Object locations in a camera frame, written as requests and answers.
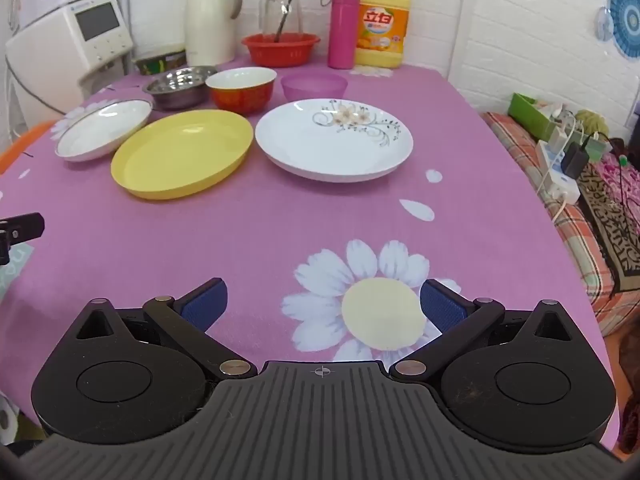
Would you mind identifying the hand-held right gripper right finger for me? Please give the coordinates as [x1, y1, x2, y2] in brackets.
[389, 278, 568, 382]

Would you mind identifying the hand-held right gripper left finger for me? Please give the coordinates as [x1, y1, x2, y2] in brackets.
[75, 277, 258, 380]

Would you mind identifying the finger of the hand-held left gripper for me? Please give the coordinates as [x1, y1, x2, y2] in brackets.
[0, 212, 46, 266]

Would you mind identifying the white silver-rimmed plate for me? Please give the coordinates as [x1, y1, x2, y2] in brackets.
[54, 98, 154, 163]

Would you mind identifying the yellow plastic plate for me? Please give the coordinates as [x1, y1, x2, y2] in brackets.
[110, 109, 254, 201]

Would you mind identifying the red ceramic bowl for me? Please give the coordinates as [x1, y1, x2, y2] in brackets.
[205, 67, 278, 116]

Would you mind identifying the stainless steel bowl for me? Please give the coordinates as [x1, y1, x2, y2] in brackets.
[142, 65, 219, 111]

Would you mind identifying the purple plastic bowl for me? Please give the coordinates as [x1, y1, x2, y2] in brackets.
[280, 71, 349, 102]

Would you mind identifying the pink floral tablecloth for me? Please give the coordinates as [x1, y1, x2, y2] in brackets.
[0, 62, 621, 461]

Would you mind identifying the plaid blanket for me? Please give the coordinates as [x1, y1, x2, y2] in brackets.
[482, 112, 631, 338]

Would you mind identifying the white water dispenser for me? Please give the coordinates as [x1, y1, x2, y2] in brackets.
[5, 0, 135, 128]

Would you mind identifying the white power strip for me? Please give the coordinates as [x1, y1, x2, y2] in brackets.
[536, 140, 581, 206]

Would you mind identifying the dark patterned cloth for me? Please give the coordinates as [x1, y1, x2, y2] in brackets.
[577, 162, 640, 293]

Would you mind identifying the white paper roll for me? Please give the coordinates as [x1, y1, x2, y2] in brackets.
[0, 400, 19, 441]

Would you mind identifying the black charger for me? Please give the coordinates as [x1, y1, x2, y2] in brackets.
[562, 145, 591, 181]

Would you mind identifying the white charger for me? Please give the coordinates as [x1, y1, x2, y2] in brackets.
[550, 122, 576, 148]

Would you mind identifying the instant noodle bowl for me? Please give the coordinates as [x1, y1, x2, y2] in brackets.
[134, 47, 188, 77]

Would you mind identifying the green box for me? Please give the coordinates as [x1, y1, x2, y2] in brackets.
[507, 92, 561, 141]

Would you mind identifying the pink floral cloth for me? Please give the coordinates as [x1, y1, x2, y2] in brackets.
[600, 152, 640, 186]

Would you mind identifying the beige fluffy ball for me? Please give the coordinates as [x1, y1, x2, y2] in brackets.
[575, 110, 608, 137]

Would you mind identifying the red plastic basket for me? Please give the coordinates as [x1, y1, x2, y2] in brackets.
[241, 33, 321, 68]

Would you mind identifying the cream thermos jug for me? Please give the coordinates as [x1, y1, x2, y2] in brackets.
[184, 0, 244, 67]

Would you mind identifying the yellow detergent bottle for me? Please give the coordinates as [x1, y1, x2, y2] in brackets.
[350, 0, 412, 71]

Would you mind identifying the pink thermos bottle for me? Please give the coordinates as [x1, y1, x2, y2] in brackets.
[320, 0, 361, 70]

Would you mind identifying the glass pitcher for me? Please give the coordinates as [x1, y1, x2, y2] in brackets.
[258, 0, 306, 43]

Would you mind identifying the black stirring stick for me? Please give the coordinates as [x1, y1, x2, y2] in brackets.
[274, 0, 303, 43]

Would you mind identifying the large blue wall decoration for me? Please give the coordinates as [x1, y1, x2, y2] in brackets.
[607, 0, 640, 61]

